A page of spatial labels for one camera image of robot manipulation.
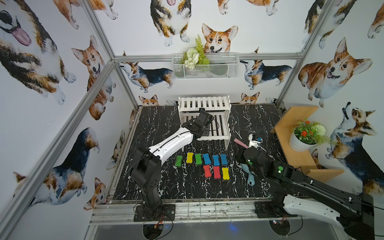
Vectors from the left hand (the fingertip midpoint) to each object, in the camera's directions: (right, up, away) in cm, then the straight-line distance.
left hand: (202, 123), depth 89 cm
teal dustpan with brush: (+27, -31, -8) cm, 41 cm away
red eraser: (+3, -28, -2) cm, 28 cm away
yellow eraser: (+13, -28, -3) cm, 32 cm away
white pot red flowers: (+53, -6, -12) cm, 55 cm away
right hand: (+19, -10, -13) cm, 25 cm away
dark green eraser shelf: (-14, -22, +3) cm, 26 cm away
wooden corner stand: (+57, -21, -5) cm, 61 cm away
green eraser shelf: (-2, -21, +3) cm, 22 cm away
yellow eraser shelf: (-8, -21, +3) cm, 23 cm away
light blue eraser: (+3, -22, +2) cm, 22 cm away
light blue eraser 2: (+8, -22, +1) cm, 24 cm away
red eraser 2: (+8, -27, -2) cm, 29 cm away
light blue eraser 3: (+13, -21, +1) cm, 25 cm away
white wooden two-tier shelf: (+9, +10, -5) cm, 14 cm away
